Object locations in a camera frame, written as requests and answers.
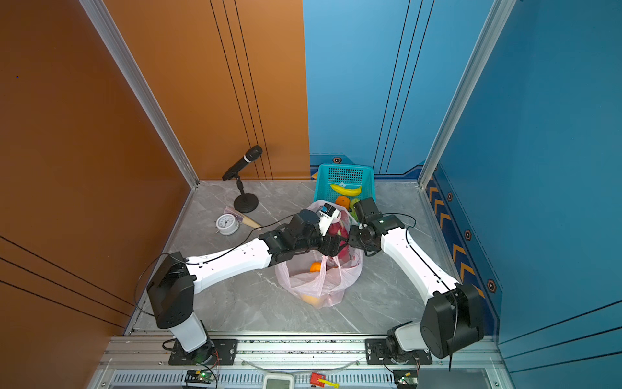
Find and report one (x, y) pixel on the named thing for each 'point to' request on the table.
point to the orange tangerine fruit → (343, 201)
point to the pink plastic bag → (316, 279)
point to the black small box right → (406, 378)
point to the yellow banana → (347, 191)
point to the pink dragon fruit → (339, 229)
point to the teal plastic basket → (351, 181)
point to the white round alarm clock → (227, 224)
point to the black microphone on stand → (244, 203)
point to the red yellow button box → (320, 380)
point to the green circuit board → (205, 375)
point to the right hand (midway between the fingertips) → (352, 241)
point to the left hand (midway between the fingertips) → (343, 236)
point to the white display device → (279, 381)
